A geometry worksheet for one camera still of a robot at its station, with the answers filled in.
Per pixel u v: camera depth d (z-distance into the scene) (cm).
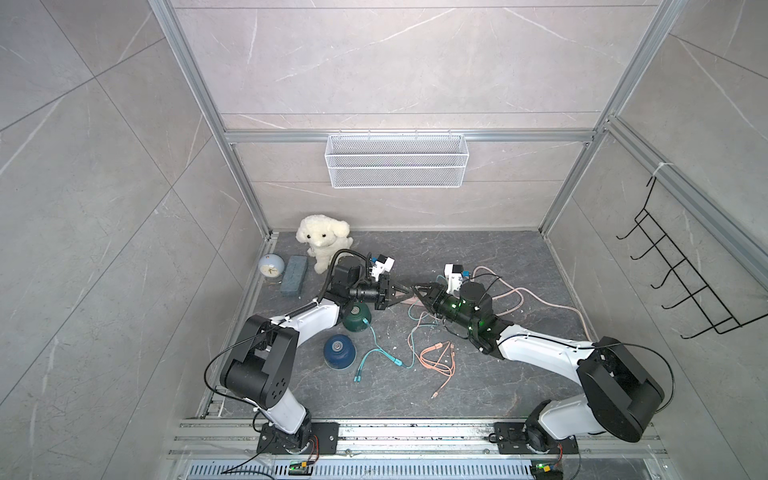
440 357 86
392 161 101
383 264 80
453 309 71
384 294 74
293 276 104
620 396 42
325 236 96
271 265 101
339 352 78
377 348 86
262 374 45
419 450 73
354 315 84
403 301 78
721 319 58
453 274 76
